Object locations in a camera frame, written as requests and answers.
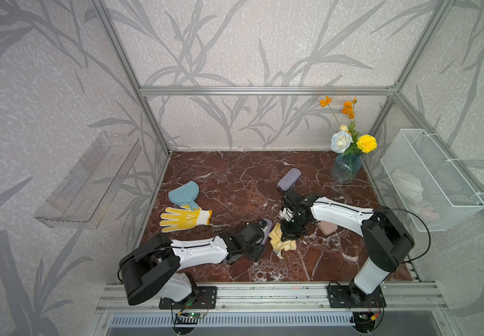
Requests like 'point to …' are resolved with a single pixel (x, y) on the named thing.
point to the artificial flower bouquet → (347, 141)
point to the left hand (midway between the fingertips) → (258, 246)
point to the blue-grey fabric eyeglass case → (268, 229)
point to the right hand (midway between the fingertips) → (281, 238)
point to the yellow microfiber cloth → (278, 245)
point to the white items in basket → (411, 187)
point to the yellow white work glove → (183, 218)
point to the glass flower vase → (345, 167)
